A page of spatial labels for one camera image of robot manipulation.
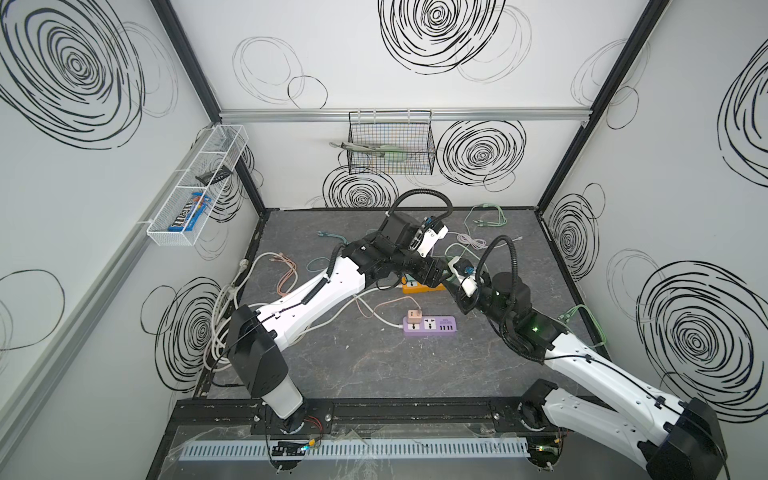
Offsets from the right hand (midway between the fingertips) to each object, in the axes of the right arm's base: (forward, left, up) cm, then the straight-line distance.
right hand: (449, 272), depth 75 cm
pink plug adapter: (-5, +8, -16) cm, 18 cm away
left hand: (-1, +2, +3) cm, 4 cm away
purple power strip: (-6, +3, -20) cm, 21 cm away
